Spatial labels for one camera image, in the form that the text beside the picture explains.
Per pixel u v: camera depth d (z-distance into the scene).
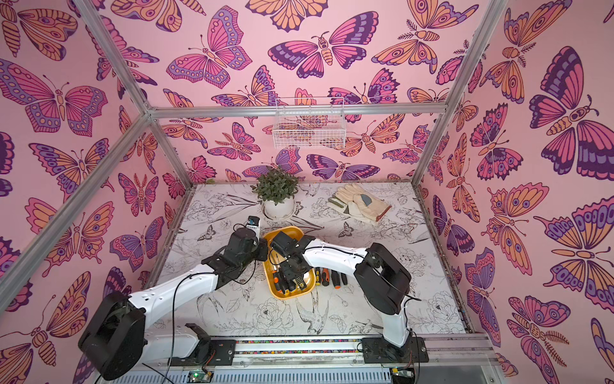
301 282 0.85
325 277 0.87
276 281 0.85
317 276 0.88
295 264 0.63
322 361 0.73
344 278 0.88
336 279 0.87
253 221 0.75
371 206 1.10
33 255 0.54
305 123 0.97
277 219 1.06
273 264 0.79
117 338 0.41
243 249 0.66
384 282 0.47
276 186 0.92
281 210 1.09
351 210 1.07
